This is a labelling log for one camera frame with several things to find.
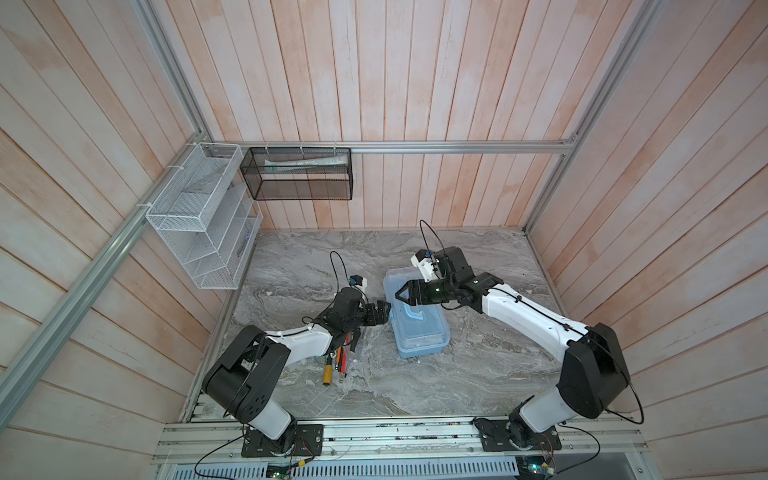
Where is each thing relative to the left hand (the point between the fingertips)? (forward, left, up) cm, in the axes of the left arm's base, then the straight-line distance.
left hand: (380, 311), depth 90 cm
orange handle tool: (-13, +12, -5) cm, 18 cm away
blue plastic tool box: (-8, -12, +2) cm, 14 cm away
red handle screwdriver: (-14, +11, -5) cm, 18 cm away
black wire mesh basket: (+45, +29, +19) cm, 56 cm away
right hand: (0, -7, +10) cm, 12 cm away
